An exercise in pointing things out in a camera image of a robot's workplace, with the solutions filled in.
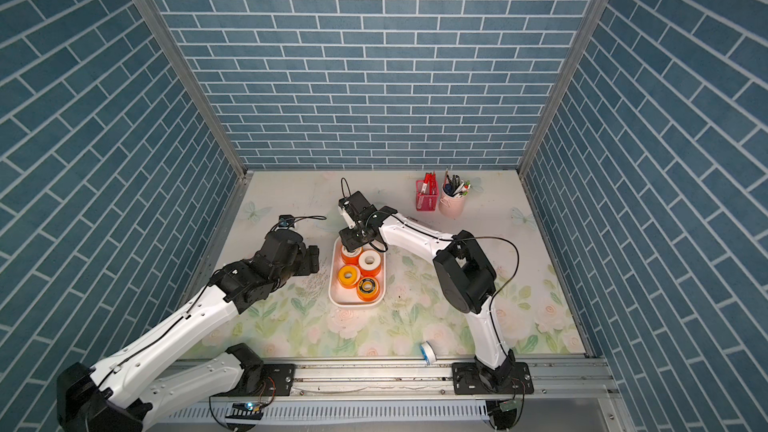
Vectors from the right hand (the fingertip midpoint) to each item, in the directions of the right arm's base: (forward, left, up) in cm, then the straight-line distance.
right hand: (351, 238), depth 91 cm
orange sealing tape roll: (-4, 0, -4) cm, 6 cm away
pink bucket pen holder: (+17, -32, -2) cm, 36 cm away
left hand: (-10, +7, +8) cm, 15 cm away
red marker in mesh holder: (+25, -24, +2) cm, 35 cm away
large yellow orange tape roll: (-14, -7, -4) cm, 16 cm away
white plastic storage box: (-15, 0, -8) cm, 17 cm away
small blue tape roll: (-29, -25, -4) cm, 39 cm away
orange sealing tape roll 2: (-6, -6, -3) cm, 10 cm away
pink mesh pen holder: (+21, -24, -5) cm, 32 cm away
